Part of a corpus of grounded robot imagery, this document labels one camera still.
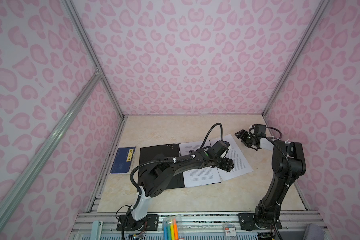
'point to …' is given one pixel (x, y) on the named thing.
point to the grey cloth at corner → (315, 232)
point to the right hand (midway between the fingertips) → (239, 134)
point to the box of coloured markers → (171, 227)
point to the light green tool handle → (96, 230)
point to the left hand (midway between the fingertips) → (231, 163)
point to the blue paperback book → (122, 162)
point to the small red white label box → (230, 232)
